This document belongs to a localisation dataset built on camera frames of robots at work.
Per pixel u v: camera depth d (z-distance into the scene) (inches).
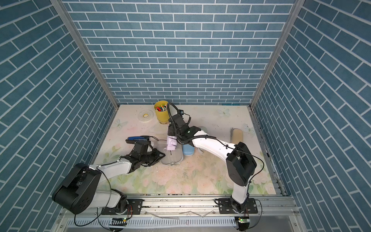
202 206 29.7
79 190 16.7
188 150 35.5
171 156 35.7
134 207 28.6
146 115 45.3
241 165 18.3
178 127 24.9
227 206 29.6
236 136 38.6
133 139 38.7
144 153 29.1
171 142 32.4
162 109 39.6
